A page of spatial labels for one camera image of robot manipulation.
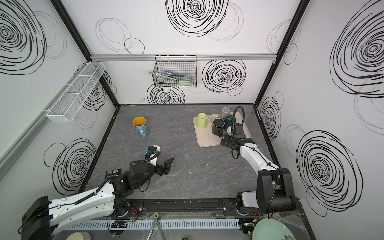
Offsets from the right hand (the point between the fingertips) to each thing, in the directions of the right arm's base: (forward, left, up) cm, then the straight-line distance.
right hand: (228, 141), depth 90 cm
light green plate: (-41, -16, -8) cm, 45 cm away
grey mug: (+22, 0, +1) cm, 22 cm away
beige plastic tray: (+9, +13, -11) cm, 19 cm away
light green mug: (+16, +16, 0) cm, 23 cm away
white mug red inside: (+13, -3, -8) cm, 16 cm away
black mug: (+11, +6, +1) cm, 12 cm away
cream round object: (-47, +68, 0) cm, 82 cm away
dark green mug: (+15, -2, +1) cm, 15 cm away
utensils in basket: (+26, +32, +26) cm, 49 cm away
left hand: (-14, +35, +7) cm, 38 cm away
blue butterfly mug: (+12, +58, +2) cm, 59 cm away
